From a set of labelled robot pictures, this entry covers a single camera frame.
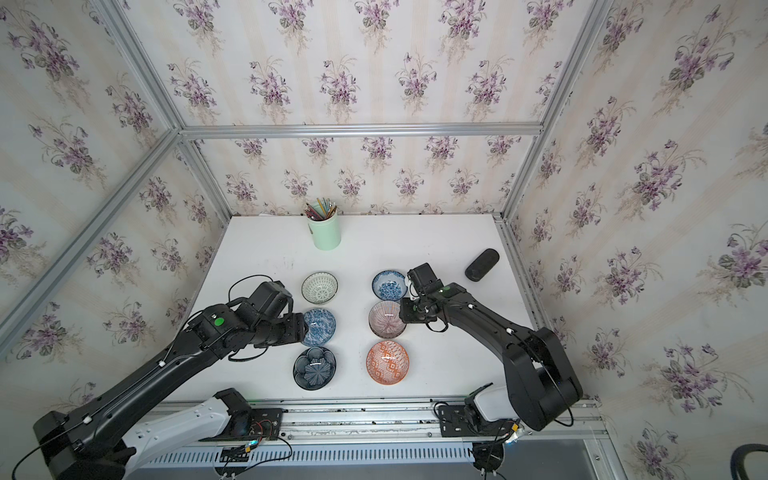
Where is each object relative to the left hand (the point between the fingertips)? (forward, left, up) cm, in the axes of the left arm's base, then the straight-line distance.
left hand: (304, 335), depth 73 cm
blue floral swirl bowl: (+8, -1, -13) cm, 16 cm away
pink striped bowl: (+9, -21, -11) cm, 25 cm away
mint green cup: (+40, 0, -6) cm, 41 cm away
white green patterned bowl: (+22, +1, -13) cm, 25 cm away
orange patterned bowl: (-3, -21, -13) cm, 25 cm away
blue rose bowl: (+23, -23, -13) cm, 34 cm away
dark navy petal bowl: (-4, -1, -13) cm, 14 cm away
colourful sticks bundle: (+48, +2, -3) cm, 48 cm away
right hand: (+10, -27, -8) cm, 30 cm away
